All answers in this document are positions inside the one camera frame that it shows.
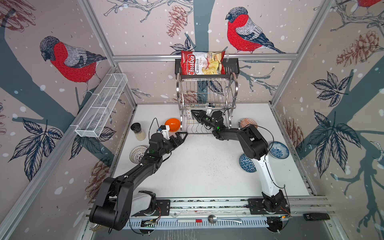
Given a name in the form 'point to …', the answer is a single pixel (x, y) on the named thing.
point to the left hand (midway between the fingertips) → (184, 136)
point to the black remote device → (316, 216)
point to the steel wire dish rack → (217, 95)
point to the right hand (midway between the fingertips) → (189, 115)
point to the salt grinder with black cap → (140, 135)
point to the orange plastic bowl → (174, 124)
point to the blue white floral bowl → (279, 150)
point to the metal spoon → (212, 219)
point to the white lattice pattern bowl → (137, 152)
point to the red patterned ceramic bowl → (245, 122)
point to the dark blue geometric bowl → (246, 164)
